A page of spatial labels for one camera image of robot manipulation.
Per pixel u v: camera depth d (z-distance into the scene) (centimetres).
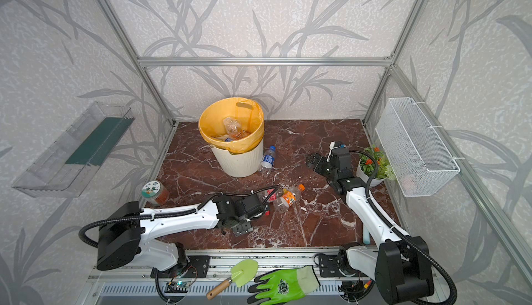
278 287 68
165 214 47
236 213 59
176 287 72
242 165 89
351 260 62
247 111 94
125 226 47
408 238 41
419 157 62
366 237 79
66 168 63
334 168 65
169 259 59
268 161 98
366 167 85
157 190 85
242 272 72
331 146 78
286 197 85
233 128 85
